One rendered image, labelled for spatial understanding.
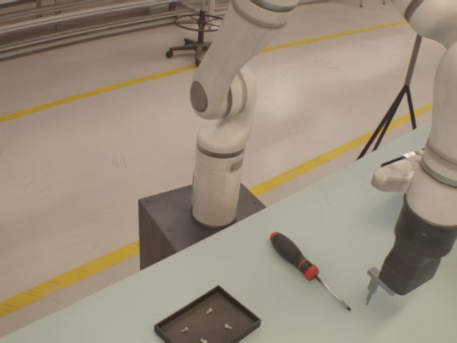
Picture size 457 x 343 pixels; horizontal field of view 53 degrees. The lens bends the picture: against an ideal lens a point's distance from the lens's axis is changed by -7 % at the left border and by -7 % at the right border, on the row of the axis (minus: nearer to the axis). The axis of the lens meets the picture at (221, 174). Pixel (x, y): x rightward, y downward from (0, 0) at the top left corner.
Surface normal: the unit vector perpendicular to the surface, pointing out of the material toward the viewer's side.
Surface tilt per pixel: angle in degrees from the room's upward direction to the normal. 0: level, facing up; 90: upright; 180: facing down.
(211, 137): 18
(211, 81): 91
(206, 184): 90
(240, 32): 102
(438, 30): 125
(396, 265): 70
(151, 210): 0
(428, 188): 81
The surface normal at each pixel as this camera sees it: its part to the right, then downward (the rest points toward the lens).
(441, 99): -0.91, 0.37
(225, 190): 0.33, 0.55
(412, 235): -0.81, 0.27
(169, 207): 0.08, -0.83
